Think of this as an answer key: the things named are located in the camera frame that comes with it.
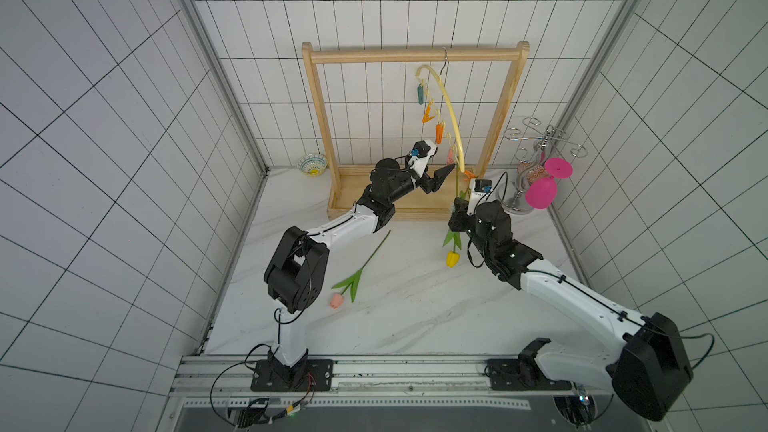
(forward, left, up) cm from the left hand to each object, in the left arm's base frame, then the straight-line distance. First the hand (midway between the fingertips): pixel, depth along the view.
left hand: (443, 160), depth 79 cm
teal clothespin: (+28, +5, +3) cm, 29 cm away
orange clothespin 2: (+9, 0, +2) cm, 10 cm away
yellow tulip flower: (-20, -3, -17) cm, 26 cm away
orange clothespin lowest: (-6, -6, +1) cm, 9 cm away
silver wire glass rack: (+12, -32, -30) cm, 45 cm away
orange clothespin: (+18, +3, +1) cm, 18 cm away
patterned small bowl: (+26, +46, -28) cm, 59 cm away
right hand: (-8, -1, -7) cm, 11 cm away
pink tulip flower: (-22, +25, -29) cm, 45 cm away
